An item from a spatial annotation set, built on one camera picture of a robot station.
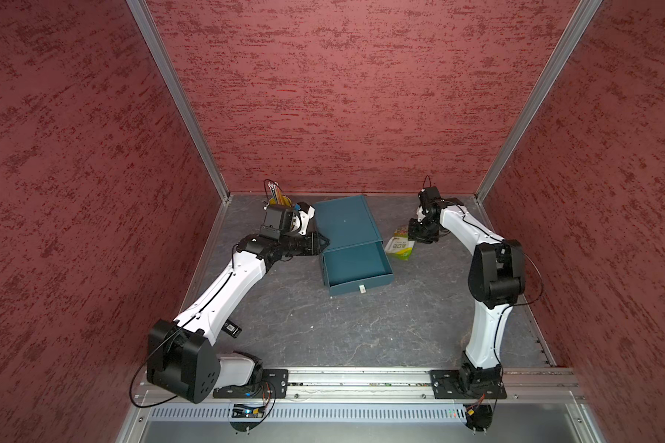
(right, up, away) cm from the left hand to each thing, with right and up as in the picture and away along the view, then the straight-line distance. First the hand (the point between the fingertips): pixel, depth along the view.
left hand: (322, 248), depth 79 cm
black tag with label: (-28, -24, +2) cm, 37 cm away
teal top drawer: (+10, -6, 0) cm, 12 cm away
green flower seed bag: (+27, -1, +21) cm, 34 cm away
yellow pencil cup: (-18, +16, +25) cm, 34 cm away
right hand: (+32, +1, +18) cm, 36 cm away
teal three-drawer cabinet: (+7, +8, +4) cm, 11 cm away
